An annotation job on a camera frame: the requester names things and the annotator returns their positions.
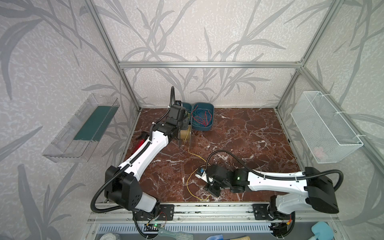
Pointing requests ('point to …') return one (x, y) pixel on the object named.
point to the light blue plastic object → (322, 231)
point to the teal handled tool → (180, 235)
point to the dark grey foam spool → (185, 134)
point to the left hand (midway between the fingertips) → (184, 114)
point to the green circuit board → (157, 225)
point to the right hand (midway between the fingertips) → (205, 180)
